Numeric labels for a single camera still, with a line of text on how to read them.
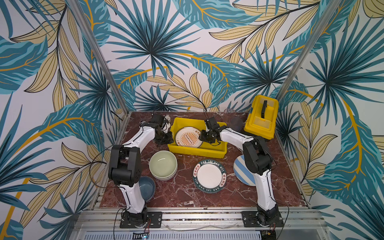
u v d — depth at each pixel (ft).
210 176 2.83
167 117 3.72
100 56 2.81
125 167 1.64
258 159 1.87
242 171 2.73
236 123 3.51
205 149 3.07
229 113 3.98
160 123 2.56
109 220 2.44
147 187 2.75
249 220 2.40
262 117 3.07
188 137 3.39
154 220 2.40
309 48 2.69
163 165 2.82
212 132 2.62
